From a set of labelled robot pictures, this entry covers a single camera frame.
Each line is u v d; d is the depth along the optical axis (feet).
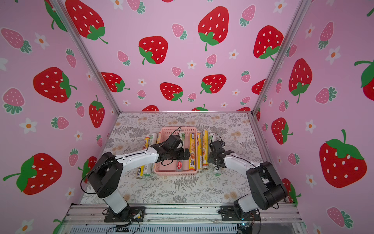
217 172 2.79
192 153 3.04
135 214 2.39
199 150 3.12
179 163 2.89
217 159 2.21
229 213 2.40
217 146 2.44
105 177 1.50
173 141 2.30
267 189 1.46
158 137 3.35
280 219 2.39
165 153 2.16
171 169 2.90
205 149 3.13
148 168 2.81
